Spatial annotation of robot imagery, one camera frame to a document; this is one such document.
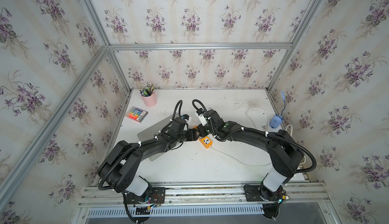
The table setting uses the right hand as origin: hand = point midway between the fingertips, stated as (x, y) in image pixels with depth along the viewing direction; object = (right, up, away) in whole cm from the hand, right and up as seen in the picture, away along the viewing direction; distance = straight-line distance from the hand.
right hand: (200, 127), depth 88 cm
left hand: (-1, -4, 0) cm, 4 cm away
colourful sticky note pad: (-45, +7, +16) cm, 48 cm away
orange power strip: (+4, -9, +2) cm, 10 cm away
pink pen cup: (-34, +16, +17) cm, 41 cm away
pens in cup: (-35, +23, +16) cm, 45 cm away
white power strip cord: (+22, -19, -4) cm, 29 cm away
